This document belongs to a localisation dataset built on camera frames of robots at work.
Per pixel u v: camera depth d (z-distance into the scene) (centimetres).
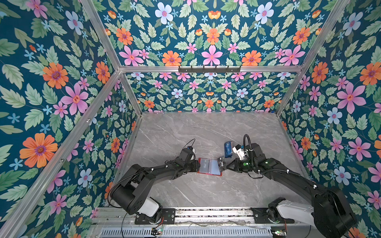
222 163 84
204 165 91
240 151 78
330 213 39
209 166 91
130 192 44
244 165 71
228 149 96
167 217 73
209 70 92
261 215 73
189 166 77
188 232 77
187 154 72
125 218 73
